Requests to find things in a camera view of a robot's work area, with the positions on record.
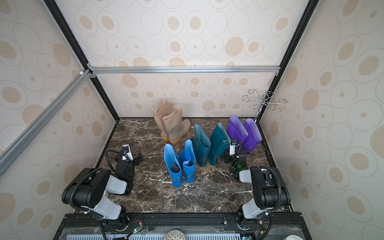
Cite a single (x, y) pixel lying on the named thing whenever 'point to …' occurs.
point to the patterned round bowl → (174, 235)
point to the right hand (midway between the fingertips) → (236, 149)
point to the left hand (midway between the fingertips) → (134, 147)
